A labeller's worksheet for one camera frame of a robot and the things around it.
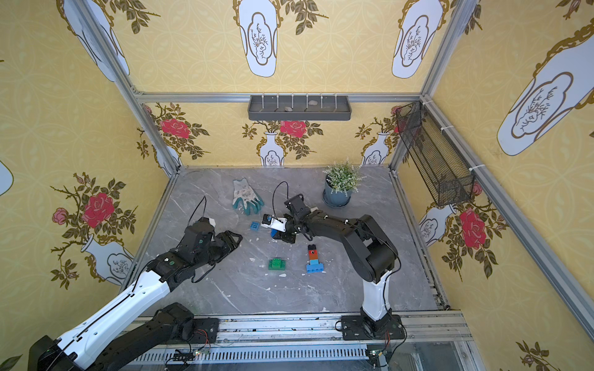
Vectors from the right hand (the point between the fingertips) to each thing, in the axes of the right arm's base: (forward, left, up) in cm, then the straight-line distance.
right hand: (276, 233), depth 93 cm
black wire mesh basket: (+16, -64, +18) cm, 69 cm away
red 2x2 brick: (-7, -15, -1) cm, 17 cm away
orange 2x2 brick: (-8, -16, -2) cm, 18 cm away
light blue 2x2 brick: (+4, +10, -2) cm, 11 cm away
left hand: (-9, +9, +11) cm, 17 cm away
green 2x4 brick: (-13, -4, -2) cm, 14 cm away
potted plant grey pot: (+17, -25, +1) cm, 30 cm away
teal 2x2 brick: (-11, -16, -1) cm, 19 cm away
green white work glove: (+18, +17, -2) cm, 25 cm away
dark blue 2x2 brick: (-5, -1, +10) cm, 11 cm away
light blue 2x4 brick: (-13, -16, -2) cm, 21 cm away
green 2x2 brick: (-12, -2, 0) cm, 12 cm away
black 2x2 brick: (-5, -15, -1) cm, 15 cm away
